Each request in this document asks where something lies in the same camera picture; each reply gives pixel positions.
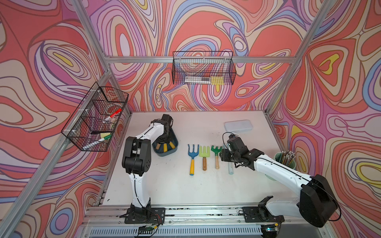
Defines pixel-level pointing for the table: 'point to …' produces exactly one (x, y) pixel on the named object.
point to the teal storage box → (158, 148)
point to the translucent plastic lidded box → (237, 126)
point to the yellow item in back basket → (217, 80)
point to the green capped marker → (93, 144)
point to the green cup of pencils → (287, 157)
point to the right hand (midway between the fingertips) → (225, 158)
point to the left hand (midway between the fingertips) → (167, 141)
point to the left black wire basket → (91, 127)
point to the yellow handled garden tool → (165, 147)
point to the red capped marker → (113, 114)
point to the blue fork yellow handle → (192, 154)
